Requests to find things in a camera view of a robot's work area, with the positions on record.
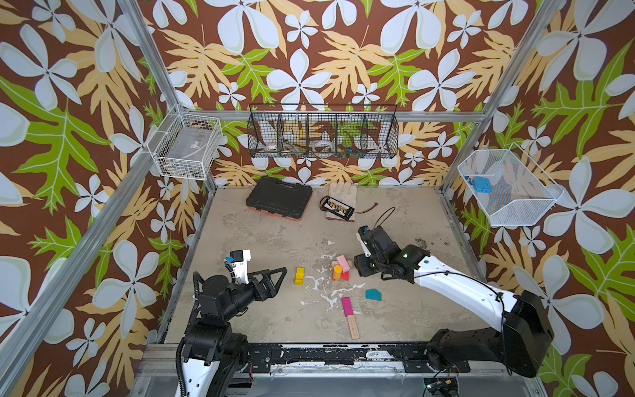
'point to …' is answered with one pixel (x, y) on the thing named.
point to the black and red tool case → (279, 198)
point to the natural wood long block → (353, 327)
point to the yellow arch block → (299, 276)
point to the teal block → (373, 294)
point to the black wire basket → (322, 131)
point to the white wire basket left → (187, 145)
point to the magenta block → (347, 306)
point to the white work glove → (345, 193)
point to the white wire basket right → (510, 190)
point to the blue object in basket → (482, 184)
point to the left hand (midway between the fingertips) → (277, 269)
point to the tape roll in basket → (323, 145)
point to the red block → (345, 275)
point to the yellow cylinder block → (337, 271)
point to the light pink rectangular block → (343, 263)
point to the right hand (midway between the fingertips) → (358, 262)
